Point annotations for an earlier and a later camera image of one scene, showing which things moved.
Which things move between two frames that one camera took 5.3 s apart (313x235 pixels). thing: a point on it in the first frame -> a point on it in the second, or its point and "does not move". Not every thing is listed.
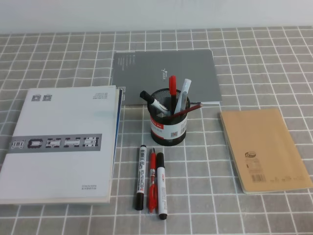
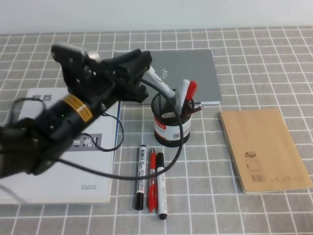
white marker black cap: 148,98 -> 152,77
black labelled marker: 142,178 does not move
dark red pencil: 176,114 -> 187,114
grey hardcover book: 148,71 does not move
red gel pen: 152,184 does not move
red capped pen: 172,91 -> 191,90
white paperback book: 61,148 does not move
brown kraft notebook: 265,156 does not move
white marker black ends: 161,186 does not move
